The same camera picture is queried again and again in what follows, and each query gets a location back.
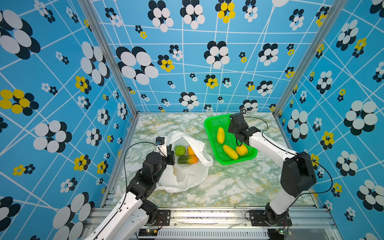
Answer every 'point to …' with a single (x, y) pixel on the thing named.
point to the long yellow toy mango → (220, 135)
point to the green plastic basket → (211, 125)
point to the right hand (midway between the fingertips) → (236, 125)
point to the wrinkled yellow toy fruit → (242, 150)
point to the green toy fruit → (180, 150)
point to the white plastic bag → (179, 177)
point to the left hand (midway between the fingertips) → (171, 144)
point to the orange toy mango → (187, 159)
